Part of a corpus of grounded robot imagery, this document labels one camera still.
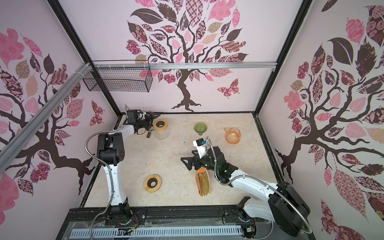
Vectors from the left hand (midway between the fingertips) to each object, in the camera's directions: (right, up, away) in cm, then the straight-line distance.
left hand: (159, 119), depth 103 cm
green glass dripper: (+29, -6, +4) cm, 30 cm away
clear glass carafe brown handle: (-1, -12, +4) cm, 12 cm away
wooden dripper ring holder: (+2, -4, -4) cm, 6 cm away
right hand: (+21, -20, -26) cm, 39 cm away
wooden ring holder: (0, -39, -18) cm, 43 cm away
